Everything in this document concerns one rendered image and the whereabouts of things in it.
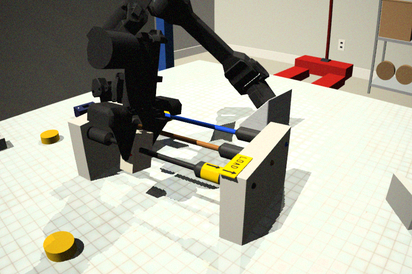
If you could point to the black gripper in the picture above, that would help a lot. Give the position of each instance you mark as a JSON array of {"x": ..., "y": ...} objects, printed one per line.
[{"x": 139, "y": 91}]

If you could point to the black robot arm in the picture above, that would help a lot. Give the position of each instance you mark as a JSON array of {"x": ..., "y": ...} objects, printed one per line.
[{"x": 118, "y": 45}]

